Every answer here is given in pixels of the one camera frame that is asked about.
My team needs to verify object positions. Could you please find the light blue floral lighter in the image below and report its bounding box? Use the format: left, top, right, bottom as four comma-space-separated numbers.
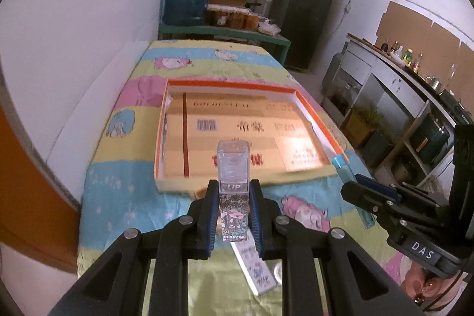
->
331, 154, 375, 229

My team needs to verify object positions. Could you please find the white Hello Kitty box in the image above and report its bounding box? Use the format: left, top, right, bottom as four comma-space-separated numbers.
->
230, 229, 277, 297

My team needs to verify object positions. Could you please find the clear floral lip gloss box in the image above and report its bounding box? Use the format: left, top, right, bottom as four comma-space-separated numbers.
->
217, 139, 250, 242

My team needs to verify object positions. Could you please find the white QR code cap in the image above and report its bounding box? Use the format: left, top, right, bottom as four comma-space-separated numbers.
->
273, 261, 283, 285

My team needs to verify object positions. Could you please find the white kitchen counter cabinet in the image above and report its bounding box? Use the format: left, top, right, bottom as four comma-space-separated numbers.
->
322, 34, 456, 194

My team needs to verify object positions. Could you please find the colourful cartoon bed quilt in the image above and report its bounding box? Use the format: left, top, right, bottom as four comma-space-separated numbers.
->
75, 38, 427, 316

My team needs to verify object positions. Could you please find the orange wooden door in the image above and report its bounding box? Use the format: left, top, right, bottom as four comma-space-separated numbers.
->
1, 114, 79, 273

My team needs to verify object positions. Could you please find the orange rimmed cardboard tray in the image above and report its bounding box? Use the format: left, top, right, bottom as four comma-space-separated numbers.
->
153, 79, 345, 196

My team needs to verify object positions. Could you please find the dark green refrigerator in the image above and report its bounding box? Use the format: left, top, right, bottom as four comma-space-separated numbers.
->
269, 0, 333, 70

